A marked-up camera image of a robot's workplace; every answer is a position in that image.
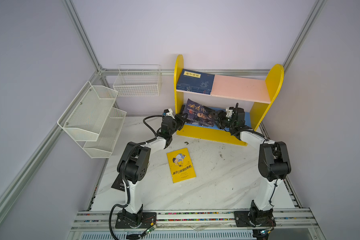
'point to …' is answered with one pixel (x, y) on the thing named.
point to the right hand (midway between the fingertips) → (210, 115)
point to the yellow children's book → (181, 165)
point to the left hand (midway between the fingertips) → (188, 113)
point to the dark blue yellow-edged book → (191, 106)
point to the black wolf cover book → (207, 119)
